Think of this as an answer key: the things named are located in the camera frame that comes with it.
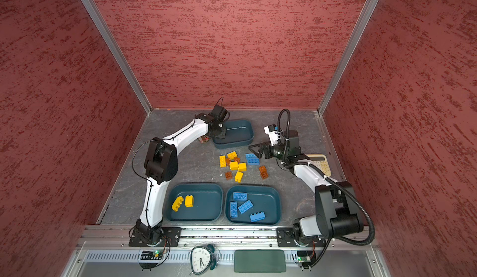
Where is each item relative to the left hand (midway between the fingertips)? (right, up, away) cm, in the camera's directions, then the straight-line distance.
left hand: (220, 136), depth 99 cm
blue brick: (+14, -30, -18) cm, 38 cm away
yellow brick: (-17, -29, -18) cm, 38 cm away
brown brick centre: (+5, -13, -4) cm, 15 cm away
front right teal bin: (+23, -28, -15) cm, 40 cm away
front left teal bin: (-10, -30, -16) cm, 35 cm away
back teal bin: (+10, +2, +14) cm, 17 cm away
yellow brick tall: (+2, -14, -2) cm, 14 cm away
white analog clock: (-2, -44, -33) cm, 55 cm away
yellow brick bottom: (+11, -20, -9) cm, 24 cm away
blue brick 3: (+16, -10, 0) cm, 19 cm away
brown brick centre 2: (+10, -12, -2) cm, 16 cm away
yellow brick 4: (+8, -15, -6) cm, 18 cm away
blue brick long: (+9, -33, -17) cm, 38 cm away
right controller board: (+37, -45, -29) cm, 65 cm away
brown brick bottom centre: (+5, -20, -6) cm, 21 cm away
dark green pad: (+19, -46, -30) cm, 58 cm away
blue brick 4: (+18, -14, -2) cm, 23 cm away
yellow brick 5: (+12, -16, -6) cm, 21 cm away
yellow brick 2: (-12, -28, -17) cm, 35 cm away
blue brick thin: (+11, -27, -14) cm, 33 cm away
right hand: (+18, -5, -14) cm, 23 cm away
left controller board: (-24, -46, -27) cm, 58 cm away
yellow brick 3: (+7, -10, -1) cm, 13 cm away
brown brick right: (+24, -18, -7) cm, 30 cm away
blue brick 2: (+19, -33, -21) cm, 44 cm away
